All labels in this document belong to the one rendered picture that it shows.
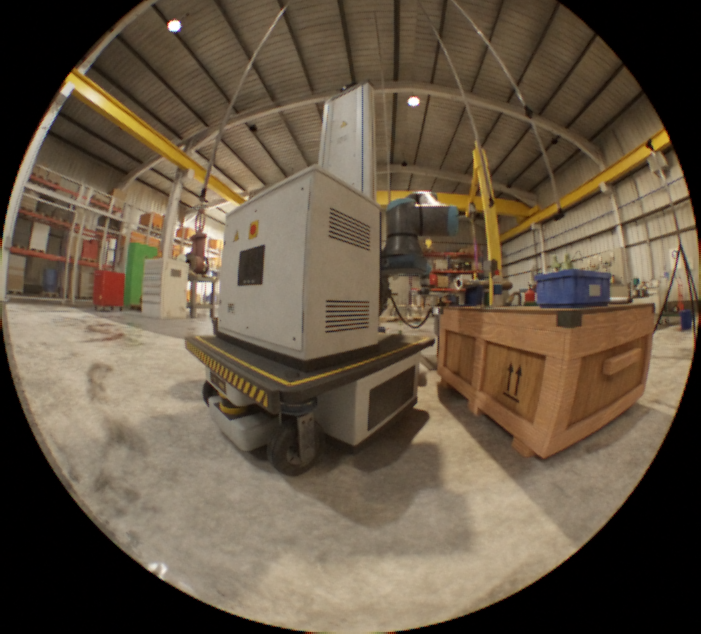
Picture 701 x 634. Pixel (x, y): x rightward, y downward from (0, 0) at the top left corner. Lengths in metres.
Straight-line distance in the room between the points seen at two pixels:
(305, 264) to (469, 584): 0.76
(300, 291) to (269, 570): 0.61
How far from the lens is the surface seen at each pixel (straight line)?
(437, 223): 1.07
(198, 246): 6.03
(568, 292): 0.85
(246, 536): 0.60
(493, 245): 5.16
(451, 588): 0.54
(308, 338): 0.56
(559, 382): 0.73
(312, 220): 0.58
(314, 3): 8.28
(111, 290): 6.17
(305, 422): 0.61
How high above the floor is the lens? 0.49
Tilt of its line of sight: 5 degrees up
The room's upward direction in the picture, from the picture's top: 1 degrees clockwise
